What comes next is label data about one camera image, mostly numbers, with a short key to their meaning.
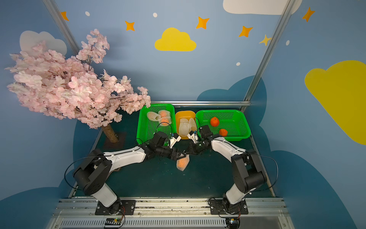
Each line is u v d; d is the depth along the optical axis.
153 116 1.05
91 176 0.45
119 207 0.69
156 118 1.04
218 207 0.75
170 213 0.74
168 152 0.76
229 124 1.11
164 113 1.10
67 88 0.58
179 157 0.80
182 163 0.84
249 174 0.46
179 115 1.12
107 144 0.98
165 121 1.04
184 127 0.99
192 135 0.84
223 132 1.01
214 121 1.07
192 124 1.01
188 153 0.83
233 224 0.71
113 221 0.73
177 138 0.80
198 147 0.78
